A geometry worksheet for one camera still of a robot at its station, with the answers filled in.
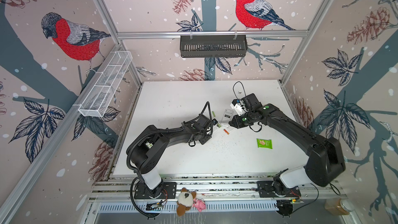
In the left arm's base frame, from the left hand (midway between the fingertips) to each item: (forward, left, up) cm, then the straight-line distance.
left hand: (204, 135), depth 92 cm
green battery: (+16, -6, -1) cm, 18 cm away
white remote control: (+6, -9, 0) cm, 11 cm away
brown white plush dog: (-33, +9, +2) cm, 34 cm away
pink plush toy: (-34, +3, +2) cm, 34 cm away
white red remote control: (+13, -15, +2) cm, 20 cm away
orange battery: (+3, -14, -2) cm, 14 cm away
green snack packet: (-6, -36, 0) cm, 37 cm away
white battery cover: (+4, -16, 0) cm, 17 cm away
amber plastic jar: (-36, -55, +8) cm, 66 cm away
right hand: (0, -14, +12) cm, 19 cm away
